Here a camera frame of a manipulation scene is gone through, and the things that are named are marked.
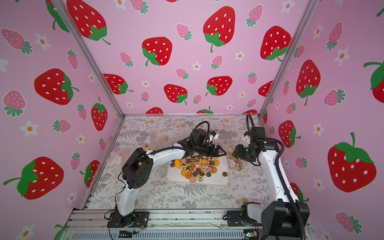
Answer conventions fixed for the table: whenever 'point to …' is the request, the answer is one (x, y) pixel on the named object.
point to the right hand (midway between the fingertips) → (235, 154)
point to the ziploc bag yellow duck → (157, 140)
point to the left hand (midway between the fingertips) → (224, 154)
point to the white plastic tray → (212, 170)
